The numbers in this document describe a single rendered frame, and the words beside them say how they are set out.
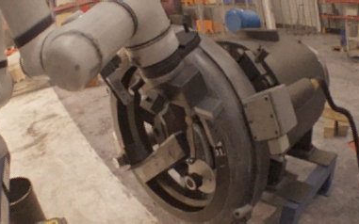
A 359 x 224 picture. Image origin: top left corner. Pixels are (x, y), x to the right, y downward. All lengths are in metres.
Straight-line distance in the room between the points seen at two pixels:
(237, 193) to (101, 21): 0.57
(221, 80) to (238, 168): 0.22
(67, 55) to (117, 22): 0.09
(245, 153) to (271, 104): 0.15
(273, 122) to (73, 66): 0.44
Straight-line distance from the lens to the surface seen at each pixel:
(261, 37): 1.20
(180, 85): 0.46
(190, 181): 0.78
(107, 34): 0.35
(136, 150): 1.05
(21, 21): 0.45
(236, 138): 0.67
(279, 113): 0.61
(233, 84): 0.68
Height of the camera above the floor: 1.00
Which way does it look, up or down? 19 degrees down
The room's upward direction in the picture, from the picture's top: 8 degrees counter-clockwise
